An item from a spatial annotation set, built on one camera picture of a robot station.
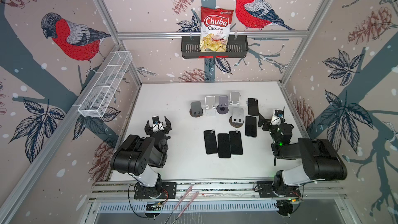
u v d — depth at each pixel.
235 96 1.00
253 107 1.07
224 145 0.88
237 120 0.93
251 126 0.95
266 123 0.81
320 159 0.45
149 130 0.79
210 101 0.98
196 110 1.01
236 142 0.90
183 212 0.67
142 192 0.71
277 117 0.76
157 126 0.73
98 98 0.73
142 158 0.47
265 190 0.73
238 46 0.95
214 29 0.84
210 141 0.90
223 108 1.04
